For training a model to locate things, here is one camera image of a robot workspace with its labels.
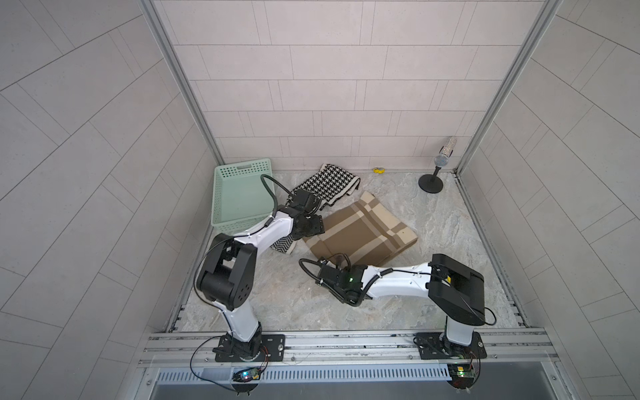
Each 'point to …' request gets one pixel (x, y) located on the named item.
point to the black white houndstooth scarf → (329, 185)
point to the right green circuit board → (462, 375)
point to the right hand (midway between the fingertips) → (341, 285)
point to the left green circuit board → (247, 375)
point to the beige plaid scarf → (364, 230)
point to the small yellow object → (381, 172)
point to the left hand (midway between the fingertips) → (319, 226)
